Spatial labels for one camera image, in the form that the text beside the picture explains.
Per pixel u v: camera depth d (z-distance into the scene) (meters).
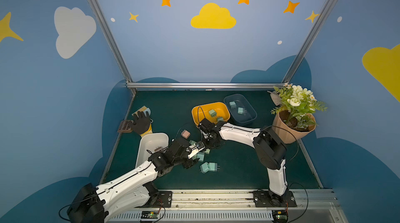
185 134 0.96
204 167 0.81
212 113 1.07
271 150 0.51
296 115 0.85
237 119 0.99
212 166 0.83
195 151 0.69
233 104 1.11
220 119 1.04
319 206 0.74
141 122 0.99
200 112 1.08
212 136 0.69
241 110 1.08
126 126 0.99
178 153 0.61
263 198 0.75
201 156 0.86
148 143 0.93
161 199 0.74
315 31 0.86
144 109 1.08
